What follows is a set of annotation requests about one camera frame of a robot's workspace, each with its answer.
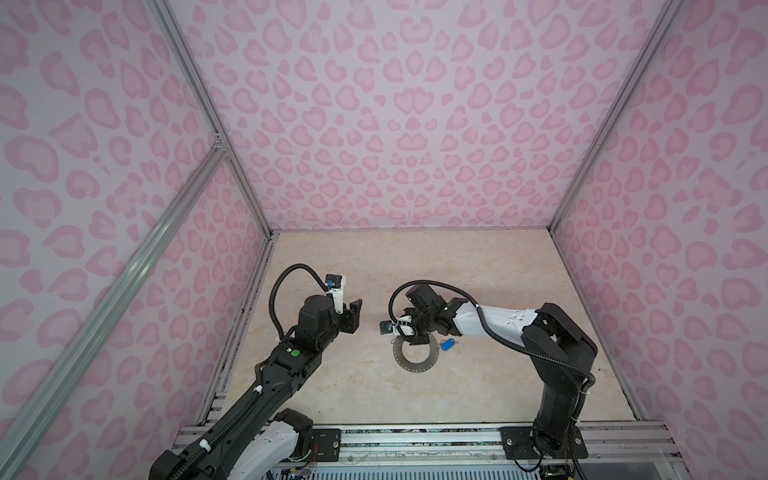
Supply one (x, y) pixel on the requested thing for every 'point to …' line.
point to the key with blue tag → (448, 344)
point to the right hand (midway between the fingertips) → (401, 323)
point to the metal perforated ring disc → (411, 366)
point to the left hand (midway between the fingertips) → (353, 295)
